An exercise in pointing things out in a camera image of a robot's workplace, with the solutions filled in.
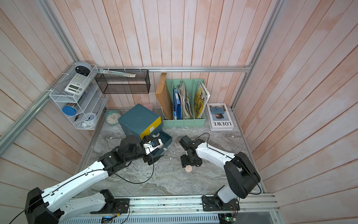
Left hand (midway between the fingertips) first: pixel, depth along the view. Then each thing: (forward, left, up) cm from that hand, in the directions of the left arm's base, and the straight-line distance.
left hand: (157, 147), depth 74 cm
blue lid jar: (+17, +51, +11) cm, 55 cm away
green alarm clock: (+32, +39, -12) cm, 52 cm away
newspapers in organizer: (+34, -18, -6) cm, 39 cm away
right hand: (-1, -18, -18) cm, 25 cm away
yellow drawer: (+15, +3, 0) cm, 16 cm away
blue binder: (+32, -10, +1) cm, 33 cm away
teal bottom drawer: (+18, -2, -19) cm, 26 cm away
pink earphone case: (-5, -18, -18) cm, 26 cm away
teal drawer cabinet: (+17, +12, +1) cm, 22 cm away
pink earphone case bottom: (+19, +3, -16) cm, 25 cm away
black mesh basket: (+52, +40, +4) cm, 66 cm away
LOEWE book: (+34, -44, -15) cm, 58 cm away
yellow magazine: (+41, -29, 0) cm, 50 cm away
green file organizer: (+54, -21, +2) cm, 58 cm away
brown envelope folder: (+30, -1, +12) cm, 32 cm away
